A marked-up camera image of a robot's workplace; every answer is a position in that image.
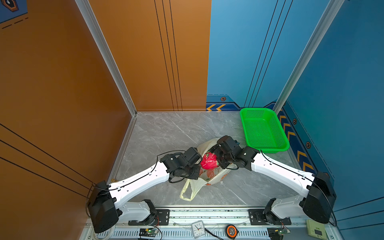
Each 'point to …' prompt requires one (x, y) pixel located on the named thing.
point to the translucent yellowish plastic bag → (207, 176)
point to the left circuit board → (149, 232)
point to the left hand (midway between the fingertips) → (198, 172)
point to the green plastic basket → (264, 130)
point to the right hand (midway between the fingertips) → (208, 154)
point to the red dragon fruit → (209, 161)
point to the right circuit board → (277, 233)
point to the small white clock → (198, 229)
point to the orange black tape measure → (231, 231)
